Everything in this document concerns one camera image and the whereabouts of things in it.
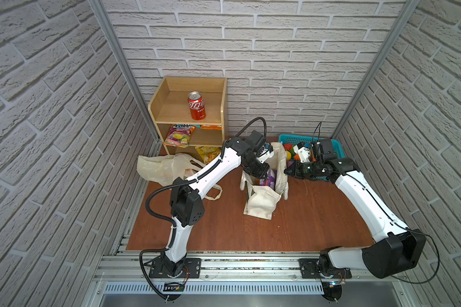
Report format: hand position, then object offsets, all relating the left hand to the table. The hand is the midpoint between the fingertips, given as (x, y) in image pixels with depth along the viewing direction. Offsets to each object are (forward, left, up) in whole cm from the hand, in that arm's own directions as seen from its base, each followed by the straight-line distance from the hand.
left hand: (267, 173), depth 80 cm
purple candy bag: (-2, -2, -3) cm, 4 cm away
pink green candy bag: (+24, +41, 0) cm, 48 cm away
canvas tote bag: (-10, +4, -5) cm, 11 cm away
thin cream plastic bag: (+9, +48, -8) cm, 49 cm away
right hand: (-1, -7, +4) cm, 8 cm away
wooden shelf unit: (+23, +33, +15) cm, 43 cm away
